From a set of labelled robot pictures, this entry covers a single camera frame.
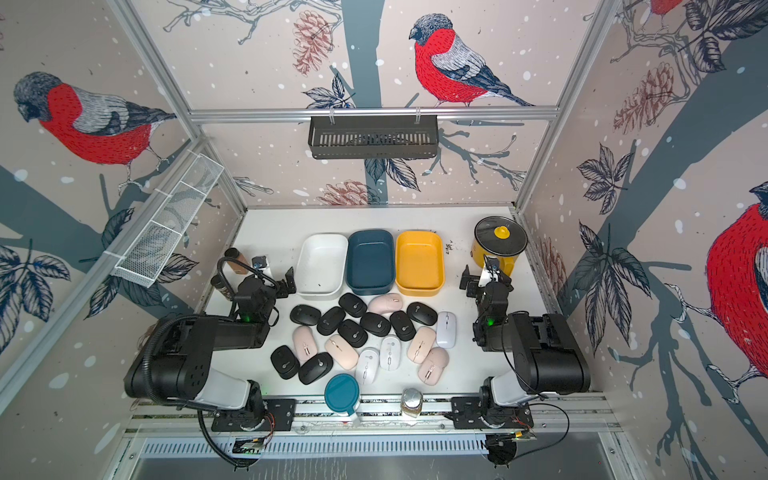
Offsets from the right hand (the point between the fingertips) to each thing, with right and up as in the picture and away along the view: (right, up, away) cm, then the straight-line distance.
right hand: (485, 265), depth 91 cm
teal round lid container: (-41, -29, -20) cm, 54 cm away
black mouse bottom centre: (-50, -27, -12) cm, 58 cm away
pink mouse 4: (-43, -23, -9) cm, 50 cm away
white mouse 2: (-30, -24, -10) cm, 39 cm away
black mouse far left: (-56, -15, -1) cm, 58 cm away
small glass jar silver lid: (-25, -28, -25) cm, 45 cm away
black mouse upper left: (-48, -17, -4) cm, 51 cm away
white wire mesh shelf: (-98, +7, -10) cm, 98 cm away
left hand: (-64, 0, 0) cm, 64 cm away
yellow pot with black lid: (+7, +9, +4) cm, 12 cm away
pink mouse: (-21, -22, -8) cm, 31 cm away
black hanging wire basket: (-36, +45, +15) cm, 60 cm away
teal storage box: (-37, -1, +12) cm, 39 cm away
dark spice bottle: (-81, -5, -3) cm, 82 cm away
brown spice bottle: (-81, +3, +4) cm, 81 cm away
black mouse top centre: (-42, -13, -1) cm, 43 cm away
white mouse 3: (-36, -26, -12) cm, 46 cm away
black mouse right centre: (-26, -17, -5) cm, 32 cm away
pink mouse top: (-31, -12, +1) cm, 34 cm away
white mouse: (-13, -19, -5) cm, 23 cm away
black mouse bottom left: (-58, -25, -12) cm, 65 cm away
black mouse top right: (-20, -15, -1) cm, 25 cm away
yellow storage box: (-20, -1, +12) cm, 23 cm away
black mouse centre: (-41, -19, -7) cm, 45 cm away
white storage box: (-54, -2, +11) cm, 55 cm away
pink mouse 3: (-54, -22, -8) cm, 59 cm away
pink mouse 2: (-18, -26, -13) cm, 35 cm away
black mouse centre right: (-34, -17, -4) cm, 38 cm away
